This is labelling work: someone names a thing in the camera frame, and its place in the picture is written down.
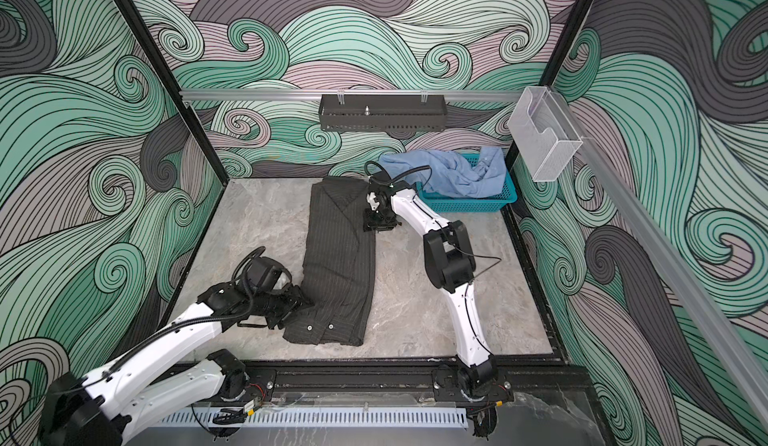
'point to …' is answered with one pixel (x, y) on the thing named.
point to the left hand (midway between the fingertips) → (313, 305)
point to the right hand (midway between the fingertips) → (371, 226)
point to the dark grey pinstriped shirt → (339, 264)
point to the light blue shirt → (469, 172)
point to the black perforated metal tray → (382, 113)
